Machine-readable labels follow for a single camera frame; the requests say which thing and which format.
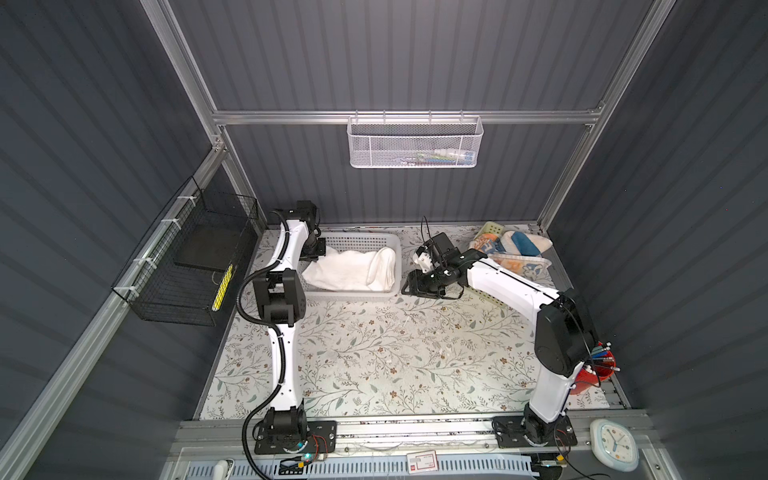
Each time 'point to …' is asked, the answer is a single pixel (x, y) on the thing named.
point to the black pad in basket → (210, 245)
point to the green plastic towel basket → (489, 228)
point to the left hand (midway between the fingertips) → (312, 258)
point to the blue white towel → (521, 243)
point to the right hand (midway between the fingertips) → (410, 294)
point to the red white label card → (422, 462)
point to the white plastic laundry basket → (358, 241)
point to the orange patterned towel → (491, 243)
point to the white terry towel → (374, 270)
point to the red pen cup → (600, 369)
